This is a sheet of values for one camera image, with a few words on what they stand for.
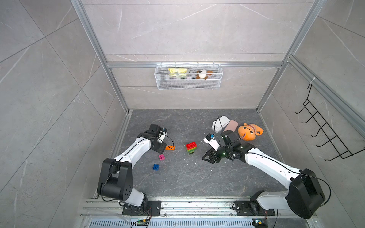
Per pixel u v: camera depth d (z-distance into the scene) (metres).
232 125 1.08
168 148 0.98
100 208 0.75
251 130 0.95
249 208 0.67
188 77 0.89
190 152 0.92
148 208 0.73
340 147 0.59
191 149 0.89
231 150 0.62
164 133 0.82
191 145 0.88
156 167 0.87
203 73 0.86
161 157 0.90
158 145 0.82
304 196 0.41
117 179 0.44
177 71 0.83
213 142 0.73
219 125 1.06
